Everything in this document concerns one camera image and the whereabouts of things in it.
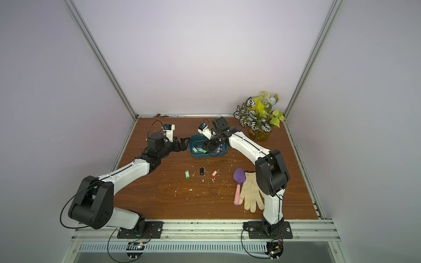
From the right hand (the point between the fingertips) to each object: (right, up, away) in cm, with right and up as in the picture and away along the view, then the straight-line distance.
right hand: (207, 139), depth 90 cm
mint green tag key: (-4, -7, +11) cm, 14 cm away
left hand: (-12, +1, -3) cm, 12 cm away
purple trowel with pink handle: (+18, -21, -1) cm, 28 cm away
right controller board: (+31, -47, -20) cm, 60 cm away
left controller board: (-32, -49, -18) cm, 61 cm away
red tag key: (+4, -20, +2) cm, 20 cm away
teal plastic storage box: (-8, -3, +14) cm, 16 cm away
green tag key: (-11, -20, +2) cm, 23 cm away
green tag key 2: (-8, -8, +11) cm, 16 cm away
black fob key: (-3, -18, +2) cm, 19 cm away
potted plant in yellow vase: (+28, +14, -1) cm, 32 cm away
